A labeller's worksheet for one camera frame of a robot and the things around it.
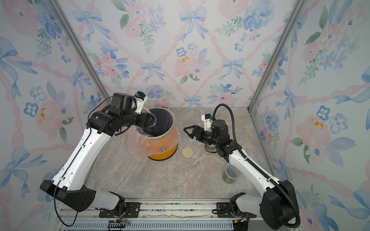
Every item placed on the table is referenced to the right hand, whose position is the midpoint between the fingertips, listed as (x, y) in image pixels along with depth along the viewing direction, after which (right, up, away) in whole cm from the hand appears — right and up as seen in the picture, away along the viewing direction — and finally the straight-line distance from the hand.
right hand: (189, 130), depth 75 cm
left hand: (-21, +8, -5) cm, 23 cm away
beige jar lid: (-1, -15, +19) cm, 25 cm away
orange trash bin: (-16, +2, +12) cm, 20 cm away
